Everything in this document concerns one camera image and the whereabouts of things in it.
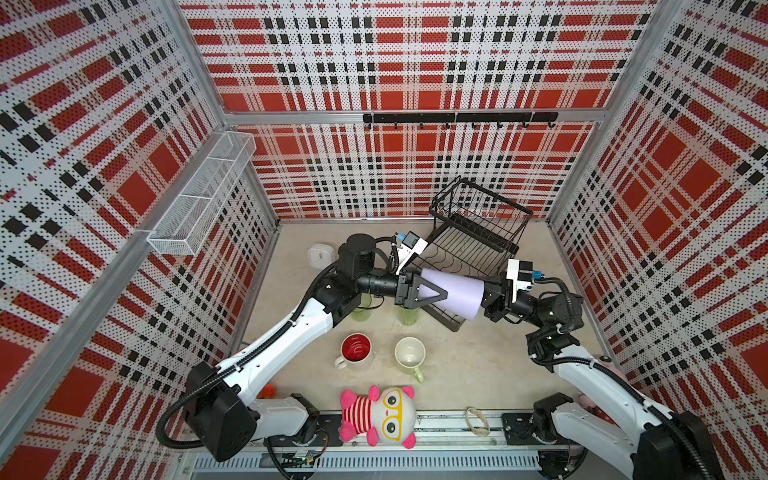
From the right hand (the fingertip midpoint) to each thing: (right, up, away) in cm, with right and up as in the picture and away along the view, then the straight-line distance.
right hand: (463, 282), depth 64 cm
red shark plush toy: (-50, -31, +15) cm, 61 cm away
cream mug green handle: (-11, -22, +20) cm, 32 cm away
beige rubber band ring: (+6, -38, +9) cm, 39 cm away
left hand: (-5, -3, -3) cm, 7 cm away
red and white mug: (-27, -22, +22) cm, 41 cm away
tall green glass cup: (-11, -12, +21) cm, 27 cm away
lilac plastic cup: (-1, -2, -5) cm, 6 cm away
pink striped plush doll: (-17, -32, +5) cm, 36 cm away
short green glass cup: (-27, -14, +31) cm, 43 cm away
